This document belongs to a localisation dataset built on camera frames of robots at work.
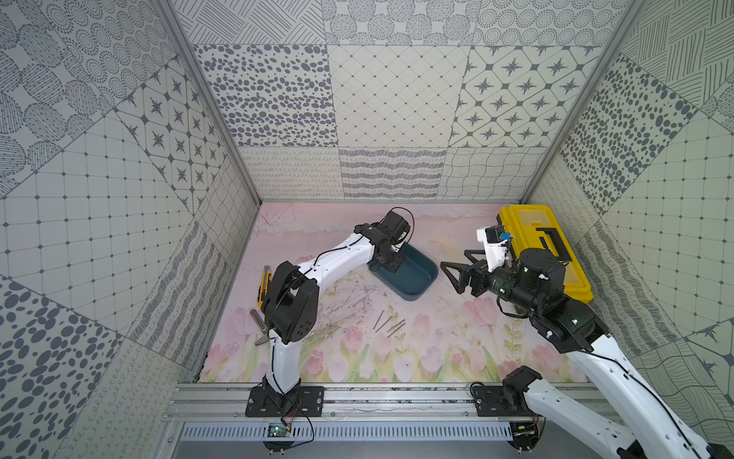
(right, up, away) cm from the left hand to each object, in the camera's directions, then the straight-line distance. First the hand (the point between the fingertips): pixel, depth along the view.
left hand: (393, 256), depth 90 cm
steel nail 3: (+1, -23, -3) cm, 23 cm away
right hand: (+13, +1, -23) cm, 27 cm away
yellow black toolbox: (+46, +9, +1) cm, 47 cm away
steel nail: (-4, -19, +1) cm, 20 cm away
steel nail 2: (-3, -21, -2) cm, 21 cm away
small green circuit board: (-31, -43, -18) cm, 56 cm away
